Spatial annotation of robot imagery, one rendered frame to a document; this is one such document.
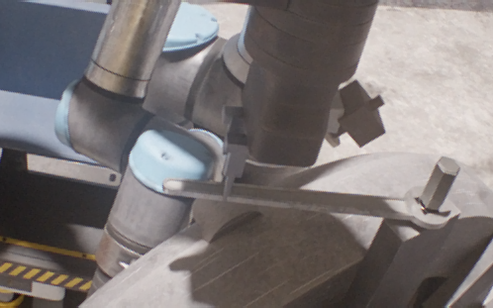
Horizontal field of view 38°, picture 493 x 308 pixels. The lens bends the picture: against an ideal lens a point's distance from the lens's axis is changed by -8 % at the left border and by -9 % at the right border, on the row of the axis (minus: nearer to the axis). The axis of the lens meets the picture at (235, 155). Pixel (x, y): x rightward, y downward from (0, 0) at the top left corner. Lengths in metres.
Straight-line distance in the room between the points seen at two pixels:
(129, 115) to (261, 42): 0.53
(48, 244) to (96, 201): 0.16
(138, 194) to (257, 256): 0.26
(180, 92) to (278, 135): 0.76
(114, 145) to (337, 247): 0.42
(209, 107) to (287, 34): 0.78
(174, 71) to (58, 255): 0.42
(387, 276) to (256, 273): 0.11
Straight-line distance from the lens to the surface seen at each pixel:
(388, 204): 0.60
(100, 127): 0.97
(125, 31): 0.94
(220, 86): 1.21
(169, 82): 1.23
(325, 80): 0.46
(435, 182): 0.59
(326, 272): 0.62
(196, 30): 1.23
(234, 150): 0.51
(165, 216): 0.84
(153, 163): 0.82
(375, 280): 0.63
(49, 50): 1.41
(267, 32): 0.45
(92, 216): 1.49
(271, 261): 0.60
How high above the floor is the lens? 1.38
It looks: 38 degrees down
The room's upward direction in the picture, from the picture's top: 19 degrees clockwise
